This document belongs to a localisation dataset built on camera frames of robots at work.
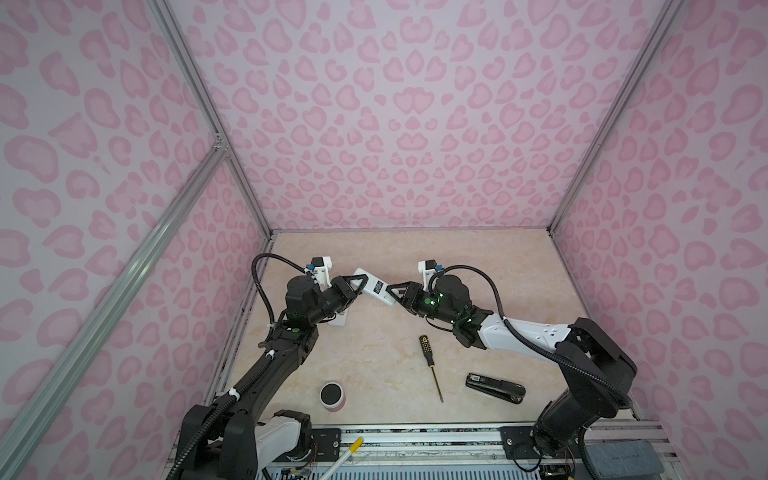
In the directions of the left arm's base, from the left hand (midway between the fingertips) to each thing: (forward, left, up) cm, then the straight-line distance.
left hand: (369, 275), depth 77 cm
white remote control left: (0, +11, -24) cm, 27 cm away
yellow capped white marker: (-34, +4, -24) cm, 42 cm away
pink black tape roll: (-24, +10, -20) cm, 32 cm away
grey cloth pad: (-38, -56, -21) cm, 71 cm away
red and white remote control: (-2, -1, -3) cm, 4 cm away
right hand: (-2, -5, -4) cm, 7 cm away
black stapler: (-22, -34, -21) cm, 45 cm away
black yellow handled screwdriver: (-9, -15, -22) cm, 28 cm away
